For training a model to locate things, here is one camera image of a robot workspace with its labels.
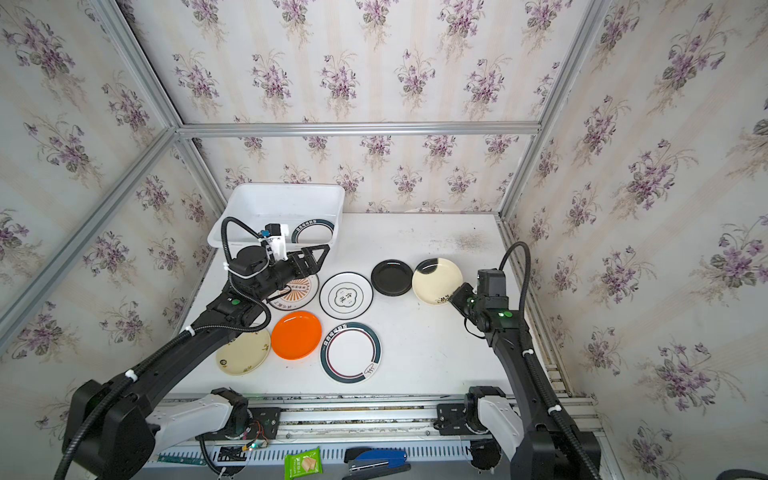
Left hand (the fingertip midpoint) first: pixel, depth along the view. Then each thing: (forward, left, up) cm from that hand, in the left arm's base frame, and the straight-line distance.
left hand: (319, 245), depth 75 cm
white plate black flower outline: (+1, -5, -26) cm, 27 cm away
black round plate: (+10, -20, -30) cm, 37 cm away
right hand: (-7, -36, -13) cm, 39 cm away
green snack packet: (-44, +2, -26) cm, 51 cm away
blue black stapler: (-43, -14, -24) cm, 52 cm away
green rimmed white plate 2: (-18, -8, -27) cm, 33 cm away
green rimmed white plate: (+29, +11, -27) cm, 41 cm away
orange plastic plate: (-13, +9, -27) cm, 32 cm away
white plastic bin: (+38, +13, -25) cm, 47 cm away
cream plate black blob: (0, -32, -16) cm, 36 cm away
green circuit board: (-43, +30, -28) cm, 59 cm away
